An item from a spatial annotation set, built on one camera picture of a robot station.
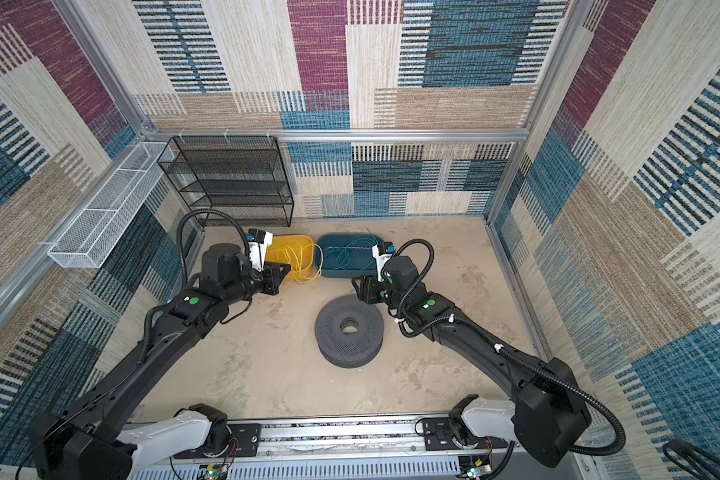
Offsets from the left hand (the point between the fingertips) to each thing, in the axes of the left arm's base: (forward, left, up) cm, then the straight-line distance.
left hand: (290, 263), depth 75 cm
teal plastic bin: (+25, -7, -21) cm, 34 cm away
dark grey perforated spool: (-15, -14, -20) cm, 28 cm away
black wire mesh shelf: (+44, +24, -7) cm, 51 cm away
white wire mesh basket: (+6, +46, +7) cm, 47 cm away
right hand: (-2, -17, -7) cm, 19 cm away
